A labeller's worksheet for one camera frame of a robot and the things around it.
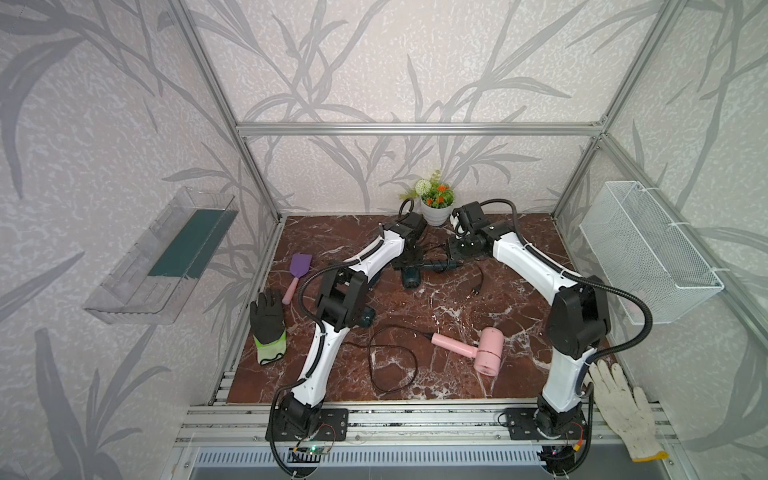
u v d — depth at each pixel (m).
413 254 0.90
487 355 0.80
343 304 0.60
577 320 0.49
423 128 1.84
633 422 0.74
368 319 0.87
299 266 1.07
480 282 1.02
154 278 0.65
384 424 0.75
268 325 0.91
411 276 0.96
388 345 0.87
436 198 1.06
